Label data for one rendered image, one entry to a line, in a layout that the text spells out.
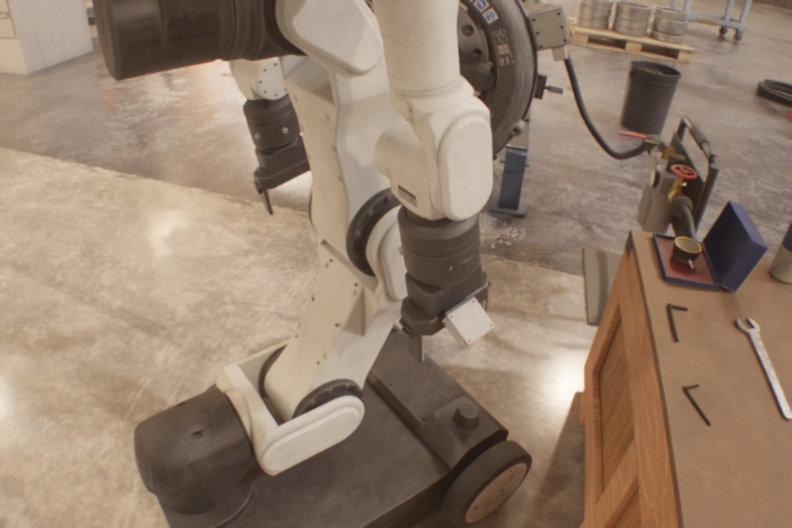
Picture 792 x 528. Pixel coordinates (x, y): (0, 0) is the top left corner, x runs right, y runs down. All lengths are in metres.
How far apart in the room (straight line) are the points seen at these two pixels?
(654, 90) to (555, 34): 1.71
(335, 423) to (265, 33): 0.62
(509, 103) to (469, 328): 1.07
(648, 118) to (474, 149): 2.83
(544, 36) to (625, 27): 4.20
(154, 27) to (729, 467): 0.85
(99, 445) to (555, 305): 1.32
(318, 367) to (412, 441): 0.27
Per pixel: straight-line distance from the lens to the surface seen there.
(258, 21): 0.58
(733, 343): 1.00
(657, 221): 1.63
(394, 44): 0.46
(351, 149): 0.70
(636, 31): 5.78
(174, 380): 1.46
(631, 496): 0.96
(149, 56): 0.57
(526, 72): 1.59
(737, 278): 1.11
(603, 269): 1.91
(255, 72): 0.84
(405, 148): 0.54
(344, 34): 0.60
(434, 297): 0.61
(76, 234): 2.21
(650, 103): 3.27
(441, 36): 0.46
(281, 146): 0.94
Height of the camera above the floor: 1.03
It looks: 36 degrees down
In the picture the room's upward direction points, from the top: 3 degrees clockwise
